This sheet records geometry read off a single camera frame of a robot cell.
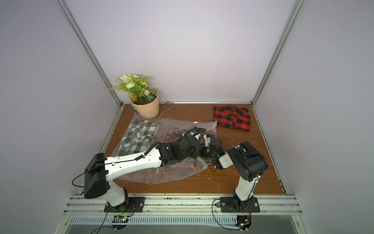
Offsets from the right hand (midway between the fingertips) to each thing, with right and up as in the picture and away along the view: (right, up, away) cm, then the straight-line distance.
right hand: (192, 143), depth 90 cm
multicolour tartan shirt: (-12, +5, +8) cm, 16 cm away
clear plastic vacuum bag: (-22, -17, -7) cm, 28 cm away
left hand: (+5, +2, -14) cm, 15 cm away
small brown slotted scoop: (-20, +25, +27) cm, 42 cm away
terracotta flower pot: (-31, +24, +9) cm, 40 cm away
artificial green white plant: (-36, +36, +3) cm, 51 cm away
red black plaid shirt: (+31, +16, +17) cm, 39 cm away
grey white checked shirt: (-37, +3, +8) cm, 38 cm away
